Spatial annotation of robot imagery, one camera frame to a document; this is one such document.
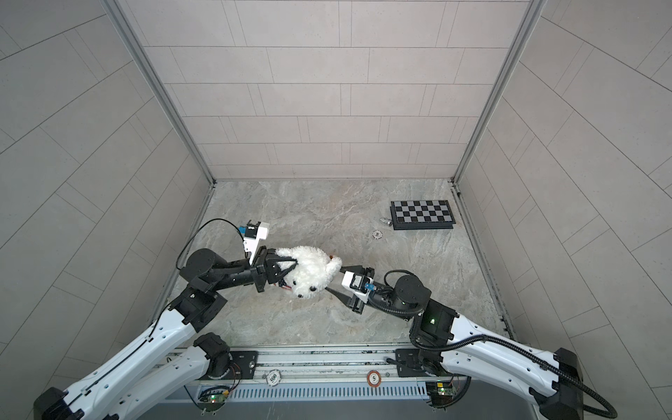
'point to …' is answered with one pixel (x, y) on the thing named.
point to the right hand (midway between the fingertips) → (332, 282)
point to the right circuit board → (441, 393)
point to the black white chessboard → (422, 214)
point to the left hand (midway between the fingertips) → (302, 270)
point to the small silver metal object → (386, 220)
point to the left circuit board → (212, 401)
